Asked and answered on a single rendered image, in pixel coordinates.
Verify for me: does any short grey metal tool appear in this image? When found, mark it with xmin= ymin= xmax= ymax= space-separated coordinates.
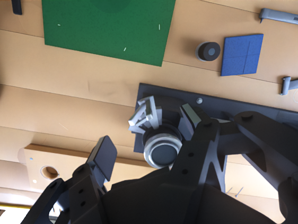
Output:
xmin=279 ymin=76 xmax=298 ymax=96

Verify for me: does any green felt mat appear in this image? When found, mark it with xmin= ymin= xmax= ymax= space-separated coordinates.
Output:
xmin=41 ymin=0 xmax=177 ymax=67

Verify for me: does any dark flat bar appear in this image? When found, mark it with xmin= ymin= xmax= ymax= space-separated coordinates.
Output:
xmin=12 ymin=0 xmax=23 ymax=15

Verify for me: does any wooden lens rack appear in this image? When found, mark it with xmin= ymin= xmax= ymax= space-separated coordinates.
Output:
xmin=23 ymin=143 xmax=155 ymax=194

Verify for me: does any light grey clamp bracket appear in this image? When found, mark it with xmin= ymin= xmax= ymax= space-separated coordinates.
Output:
xmin=128 ymin=95 xmax=163 ymax=135

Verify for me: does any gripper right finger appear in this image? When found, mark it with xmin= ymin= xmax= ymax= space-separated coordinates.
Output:
xmin=169 ymin=104 xmax=298 ymax=194

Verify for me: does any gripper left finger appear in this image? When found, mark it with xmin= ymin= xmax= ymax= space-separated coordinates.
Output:
xmin=21 ymin=135 xmax=118 ymax=224

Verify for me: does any blue folded cloth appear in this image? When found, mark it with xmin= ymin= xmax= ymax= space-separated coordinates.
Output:
xmin=220 ymin=33 xmax=265 ymax=77

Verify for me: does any yellow bar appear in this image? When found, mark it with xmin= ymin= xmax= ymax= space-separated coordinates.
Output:
xmin=0 ymin=204 xmax=32 ymax=211

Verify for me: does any dark grey collimator base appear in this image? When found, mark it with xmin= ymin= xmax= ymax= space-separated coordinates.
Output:
xmin=134 ymin=82 xmax=298 ymax=164

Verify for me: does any dark round lens cap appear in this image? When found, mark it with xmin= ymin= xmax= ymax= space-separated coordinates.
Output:
xmin=195 ymin=41 xmax=221 ymax=63

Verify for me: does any silver black lens barrel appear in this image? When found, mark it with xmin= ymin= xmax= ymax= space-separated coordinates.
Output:
xmin=142 ymin=125 xmax=183 ymax=169

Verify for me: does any long grey metal tool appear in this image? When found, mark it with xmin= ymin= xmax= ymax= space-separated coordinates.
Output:
xmin=259 ymin=8 xmax=298 ymax=25

